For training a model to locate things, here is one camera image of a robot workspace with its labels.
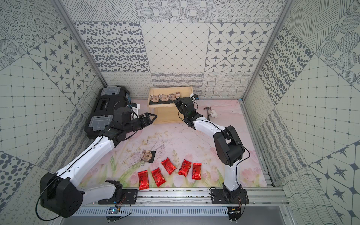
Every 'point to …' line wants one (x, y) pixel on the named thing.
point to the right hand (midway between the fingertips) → (175, 99)
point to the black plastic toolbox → (101, 114)
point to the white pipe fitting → (213, 114)
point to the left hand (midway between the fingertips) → (152, 115)
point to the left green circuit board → (113, 210)
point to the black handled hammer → (207, 108)
